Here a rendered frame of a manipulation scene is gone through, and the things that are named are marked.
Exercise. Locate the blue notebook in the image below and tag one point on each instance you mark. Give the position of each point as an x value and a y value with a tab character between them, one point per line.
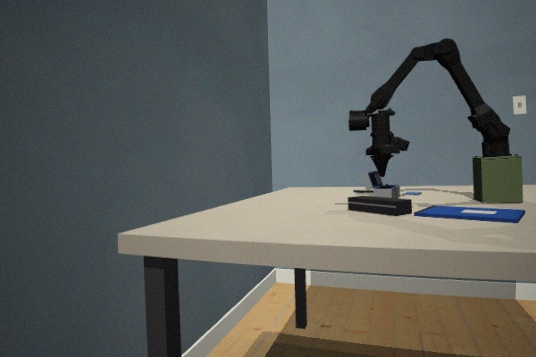
470	213

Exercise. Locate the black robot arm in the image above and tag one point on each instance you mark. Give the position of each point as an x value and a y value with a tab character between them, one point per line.
447	54

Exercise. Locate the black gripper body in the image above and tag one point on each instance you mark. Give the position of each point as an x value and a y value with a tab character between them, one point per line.
382	137

